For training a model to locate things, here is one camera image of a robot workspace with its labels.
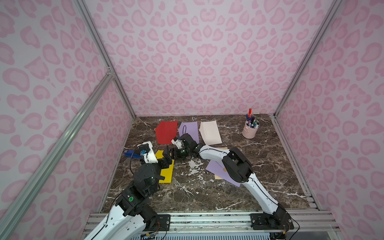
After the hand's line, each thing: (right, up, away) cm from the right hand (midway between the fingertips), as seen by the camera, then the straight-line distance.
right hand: (167, 159), depth 93 cm
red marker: (+54, +29, +7) cm, 62 cm away
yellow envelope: (+1, -7, -5) cm, 9 cm away
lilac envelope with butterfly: (+14, +19, +18) cm, 30 cm away
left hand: (+2, +11, -24) cm, 27 cm away
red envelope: (-4, +17, +18) cm, 25 cm away
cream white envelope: (+28, +15, +17) cm, 36 cm away
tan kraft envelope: (+30, -9, -5) cm, 32 cm away
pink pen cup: (+54, +19, +6) cm, 57 cm away
